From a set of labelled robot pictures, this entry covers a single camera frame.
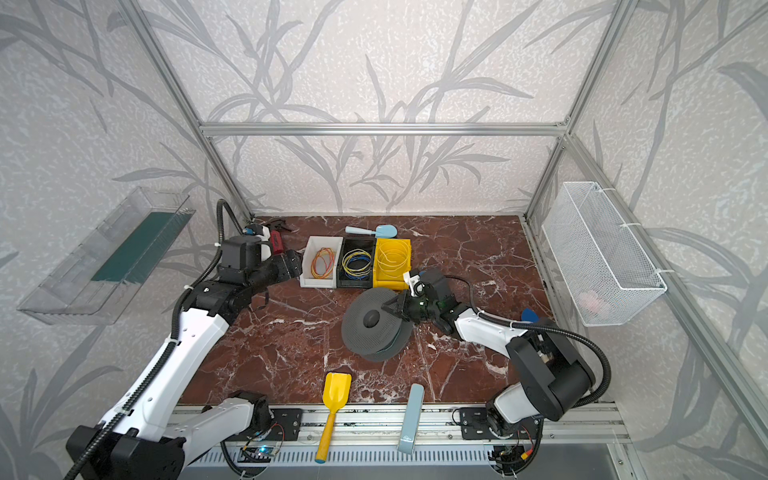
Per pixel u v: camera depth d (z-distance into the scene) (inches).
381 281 38.0
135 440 14.4
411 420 29.0
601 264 24.4
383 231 45.6
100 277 24.9
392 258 39.0
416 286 31.0
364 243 42.5
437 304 26.8
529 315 36.9
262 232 26.8
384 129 38.1
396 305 31.9
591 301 29.0
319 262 40.7
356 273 39.1
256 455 28.4
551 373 17.1
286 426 28.9
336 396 30.8
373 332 31.2
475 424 29.0
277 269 26.7
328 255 39.4
